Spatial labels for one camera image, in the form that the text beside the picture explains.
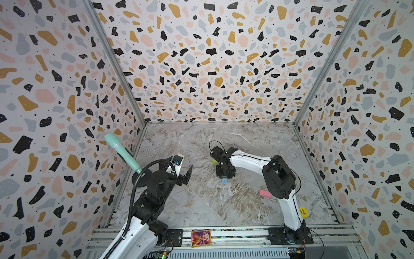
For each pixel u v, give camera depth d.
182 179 0.65
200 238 0.73
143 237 0.59
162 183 0.53
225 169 0.80
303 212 0.82
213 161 0.80
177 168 0.61
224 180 0.91
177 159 0.60
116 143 0.69
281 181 0.54
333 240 0.75
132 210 0.47
